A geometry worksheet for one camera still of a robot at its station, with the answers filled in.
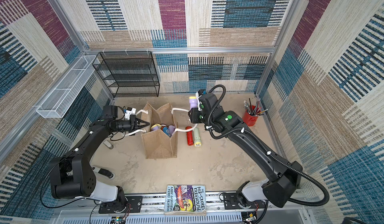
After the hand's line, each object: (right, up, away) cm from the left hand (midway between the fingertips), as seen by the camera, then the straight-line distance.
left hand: (149, 124), depth 81 cm
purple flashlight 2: (+10, -4, +11) cm, 16 cm away
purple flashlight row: (+23, +12, -10) cm, 28 cm away
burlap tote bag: (+6, -7, -1) cm, 9 cm away
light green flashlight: (+26, -12, +10) cm, 30 cm away
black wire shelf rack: (-23, +33, +28) cm, 49 cm away
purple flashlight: (+1, -3, +8) cm, 9 cm away
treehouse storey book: (+20, -36, -8) cm, 41 cm away
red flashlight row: (+21, -9, +13) cm, 27 cm away
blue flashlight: (+8, -5, +8) cm, 12 cm away
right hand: (+24, +6, -7) cm, 25 cm away
